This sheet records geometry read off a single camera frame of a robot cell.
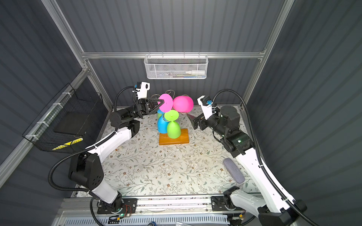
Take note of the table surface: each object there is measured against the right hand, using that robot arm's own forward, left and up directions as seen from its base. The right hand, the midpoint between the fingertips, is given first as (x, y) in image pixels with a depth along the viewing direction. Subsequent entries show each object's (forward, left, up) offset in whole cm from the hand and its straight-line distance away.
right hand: (198, 109), depth 64 cm
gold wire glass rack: (+8, +22, -38) cm, 45 cm away
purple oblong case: (-15, -22, -37) cm, 46 cm away
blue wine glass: (+5, +20, -16) cm, 26 cm away
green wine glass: (0, +13, -14) cm, 19 cm away
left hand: (-6, +14, +8) cm, 17 cm away
